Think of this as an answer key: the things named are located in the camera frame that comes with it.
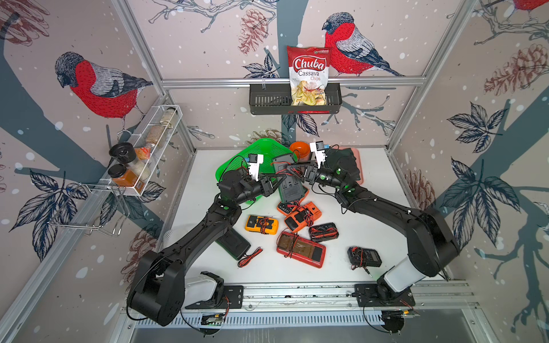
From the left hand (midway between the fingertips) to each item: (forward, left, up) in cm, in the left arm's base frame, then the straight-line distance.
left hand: (286, 173), depth 72 cm
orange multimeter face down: (-4, -8, -24) cm, 26 cm away
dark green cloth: (+33, -32, -28) cm, 54 cm away
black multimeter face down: (-3, -2, -4) cm, 5 cm away
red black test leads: (-20, +15, -29) cm, 38 cm away
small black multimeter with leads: (-10, -15, -26) cm, 32 cm away
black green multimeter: (-14, +21, -27) cm, 37 cm away
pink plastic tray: (+35, -40, -30) cm, 61 cm away
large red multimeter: (-17, -6, -26) cm, 32 cm away
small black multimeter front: (-20, -29, -25) cm, 44 cm away
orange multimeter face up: (+1, -1, -26) cm, 26 cm away
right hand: (+2, -1, +1) cm, 3 cm away
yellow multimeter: (-7, +10, -26) cm, 29 cm away
